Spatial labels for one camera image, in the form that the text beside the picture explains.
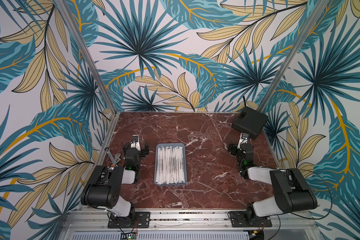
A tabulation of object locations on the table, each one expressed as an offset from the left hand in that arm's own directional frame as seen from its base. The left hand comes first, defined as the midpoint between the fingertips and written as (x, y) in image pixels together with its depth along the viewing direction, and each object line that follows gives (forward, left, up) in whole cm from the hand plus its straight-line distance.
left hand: (137, 143), depth 92 cm
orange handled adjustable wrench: (-8, +13, -7) cm, 16 cm away
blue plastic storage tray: (+3, -27, -6) cm, 28 cm away
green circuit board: (-46, -4, -11) cm, 47 cm away
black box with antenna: (+23, -76, -3) cm, 80 cm away
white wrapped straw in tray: (-11, -21, -7) cm, 24 cm away
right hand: (+2, -63, +1) cm, 63 cm away
